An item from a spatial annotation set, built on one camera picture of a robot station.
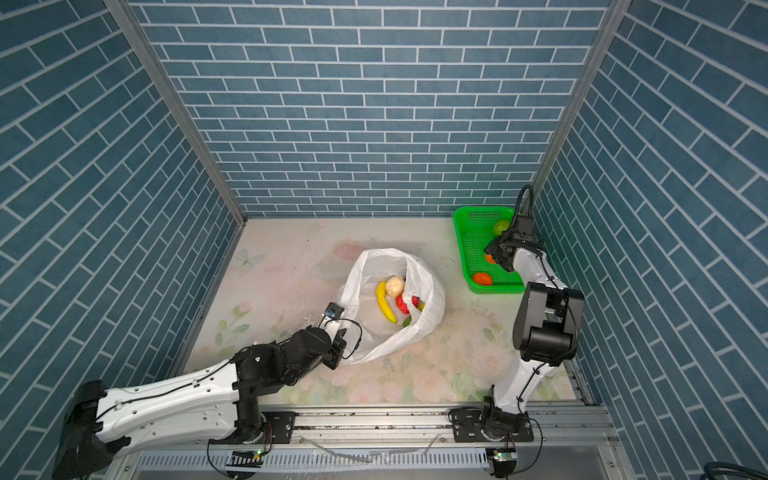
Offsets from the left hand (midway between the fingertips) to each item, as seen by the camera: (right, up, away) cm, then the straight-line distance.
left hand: (348, 334), depth 76 cm
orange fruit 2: (+42, +18, +17) cm, 49 cm away
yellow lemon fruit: (+7, +6, +20) cm, 23 cm away
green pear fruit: (+51, +30, +36) cm, 70 cm away
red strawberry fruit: (+14, +4, +15) cm, 21 cm away
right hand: (+44, +22, +21) cm, 54 cm away
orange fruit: (+40, +12, +21) cm, 47 cm away
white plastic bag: (+4, -2, +11) cm, 12 cm away
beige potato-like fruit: (+12, +10, +18) cm, 24 cm away
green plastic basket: (+42, +29, +37) cm, 63 cm away
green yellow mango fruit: (+16, 0, +15) cm, 22 cm away
